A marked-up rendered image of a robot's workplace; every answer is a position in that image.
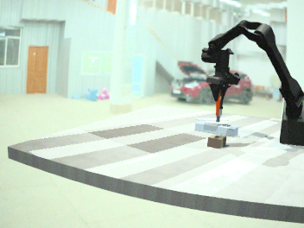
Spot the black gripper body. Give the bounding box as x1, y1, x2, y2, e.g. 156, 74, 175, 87
206, 63, 233, 86

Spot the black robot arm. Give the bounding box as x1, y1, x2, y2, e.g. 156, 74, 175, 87
201, 20, 304, 119

